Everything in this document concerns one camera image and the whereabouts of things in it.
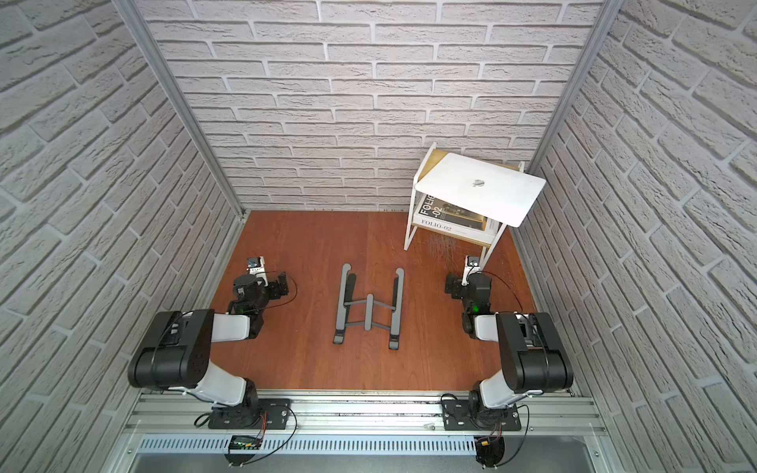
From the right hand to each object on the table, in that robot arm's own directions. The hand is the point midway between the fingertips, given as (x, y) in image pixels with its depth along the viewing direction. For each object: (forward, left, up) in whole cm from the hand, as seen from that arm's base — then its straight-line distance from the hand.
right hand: (458, 271), depth 94 cm
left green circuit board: (-42, +62, -8) cm, 75 cm away
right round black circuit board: (-47, +1, -8) cm, 48 cm away
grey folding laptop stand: (-12, +30, -2) cm, 32 cm away
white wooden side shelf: (+25, +7, +27) cm, 38 cm away
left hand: (+4, +63, +2) cm, 64 cm away
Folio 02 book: (+13, +7, +13) cm, 20 cm away
